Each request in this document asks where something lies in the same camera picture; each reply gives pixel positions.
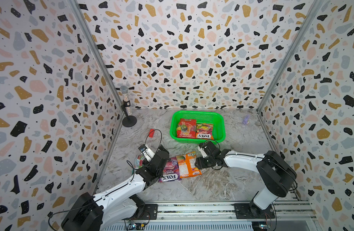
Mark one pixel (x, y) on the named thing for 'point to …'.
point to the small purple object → (245, 120)
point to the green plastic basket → (217, 118)
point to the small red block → (151, 134)
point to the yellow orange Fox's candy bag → (205, 131)
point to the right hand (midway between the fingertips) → (197, 164)
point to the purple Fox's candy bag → (171, 172)
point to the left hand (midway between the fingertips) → (160, 149)
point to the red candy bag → (186, 128)
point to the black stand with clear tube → (130, 121)
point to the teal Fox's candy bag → (138, 163)
